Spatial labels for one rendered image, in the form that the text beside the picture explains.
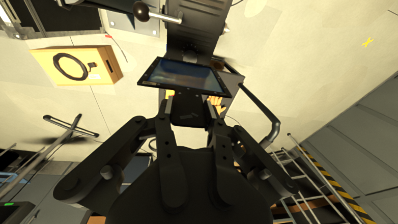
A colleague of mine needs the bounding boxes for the dark blue framed panel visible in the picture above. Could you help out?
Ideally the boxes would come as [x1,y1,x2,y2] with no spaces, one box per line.
[120,153,153,186]

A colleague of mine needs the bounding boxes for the black road case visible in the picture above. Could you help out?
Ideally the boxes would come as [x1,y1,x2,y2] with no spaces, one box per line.
[0,0,105,40]

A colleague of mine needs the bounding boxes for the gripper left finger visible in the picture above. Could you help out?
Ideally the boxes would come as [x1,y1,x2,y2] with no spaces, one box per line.
[52,95,189,214]

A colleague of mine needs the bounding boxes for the yellow box with black cable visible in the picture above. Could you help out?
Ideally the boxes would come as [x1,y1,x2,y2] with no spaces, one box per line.
[28,44,124,87]

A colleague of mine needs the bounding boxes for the grey metal ladder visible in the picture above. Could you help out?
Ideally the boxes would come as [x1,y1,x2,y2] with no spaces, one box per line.
[269,132,368,224]

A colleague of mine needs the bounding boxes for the silver lever with black ball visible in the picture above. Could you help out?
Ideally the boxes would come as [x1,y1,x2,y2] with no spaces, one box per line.
[132,1,184,25]

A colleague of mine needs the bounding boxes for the dark grey bent tube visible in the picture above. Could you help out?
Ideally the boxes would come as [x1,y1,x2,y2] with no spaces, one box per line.
[237,82,281,150]

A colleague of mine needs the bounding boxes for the black spot flood knob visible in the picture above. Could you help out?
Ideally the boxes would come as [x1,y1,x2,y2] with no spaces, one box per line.
[182,50,198,65]

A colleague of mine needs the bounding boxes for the grey metal plate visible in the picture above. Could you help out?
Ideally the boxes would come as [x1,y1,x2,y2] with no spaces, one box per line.
[105,8,169,39]

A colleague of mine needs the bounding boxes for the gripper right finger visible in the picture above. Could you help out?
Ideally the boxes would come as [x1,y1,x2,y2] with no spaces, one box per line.
[204,99,299,208]

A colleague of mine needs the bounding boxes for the blue gel frame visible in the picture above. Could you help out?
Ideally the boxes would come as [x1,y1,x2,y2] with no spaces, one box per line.
[137,56,234,99]

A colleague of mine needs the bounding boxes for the grey metal light stand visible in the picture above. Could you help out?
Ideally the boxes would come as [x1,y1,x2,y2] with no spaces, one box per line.
[0,113,100,200]

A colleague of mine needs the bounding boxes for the black spotlight body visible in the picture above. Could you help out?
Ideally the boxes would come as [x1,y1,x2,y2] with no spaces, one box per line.
[164,0,234,67]

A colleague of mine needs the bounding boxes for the black device with green light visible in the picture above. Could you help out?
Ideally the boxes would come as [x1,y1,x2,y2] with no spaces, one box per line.
[0,201,36,224]

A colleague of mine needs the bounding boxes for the black barn door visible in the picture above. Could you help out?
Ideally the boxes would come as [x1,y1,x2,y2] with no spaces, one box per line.
[170,88,210,128]

